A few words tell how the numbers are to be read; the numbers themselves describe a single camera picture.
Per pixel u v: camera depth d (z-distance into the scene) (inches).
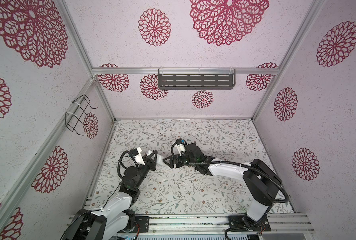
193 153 26.7
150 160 28.7
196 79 37.5
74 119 29.5
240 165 20.3
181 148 30.6
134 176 24.1
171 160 29.2
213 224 29.9
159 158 31.5
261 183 18.2
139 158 27.7
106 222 17.2
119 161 22.8
